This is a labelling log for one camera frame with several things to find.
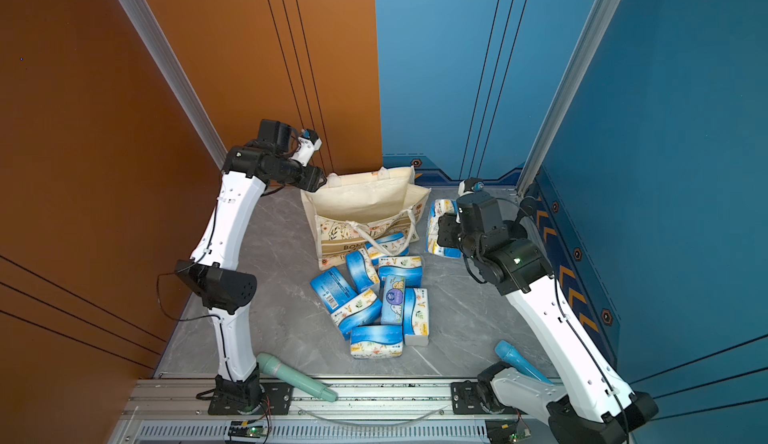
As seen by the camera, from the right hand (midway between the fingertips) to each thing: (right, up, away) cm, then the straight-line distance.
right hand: (446, 220), depth 69 cm
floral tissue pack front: (-17, -31, +5) cm, 35 cm away
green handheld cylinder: (-43, -38, +7) cm, 58 cm away
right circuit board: (+17, -50, -1) cm, 53 cm away
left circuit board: (-49, -51, +4) cm, 71 cm away
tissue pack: (-12, -8, +24) cm, 28 cm away
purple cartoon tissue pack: (-13, -22, +12) cm, 28 cm away
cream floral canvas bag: (-26, +2, +27) cm, 38 cm away
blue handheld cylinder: (+21, -37, +8) cm, 44 cm away
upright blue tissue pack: (-21, -16, +18) cm, 32 cm away
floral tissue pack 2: (-6, -26, +10) cm, 29 cm away
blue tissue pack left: (-30, -20, +16) cm, 39 cm away
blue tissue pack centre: (-8, -15, +20) cm, 26 cm away
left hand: (-33, +13, +14) cm, 38 cm away
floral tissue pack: (-19, -25, +11) cm, 33 cm away
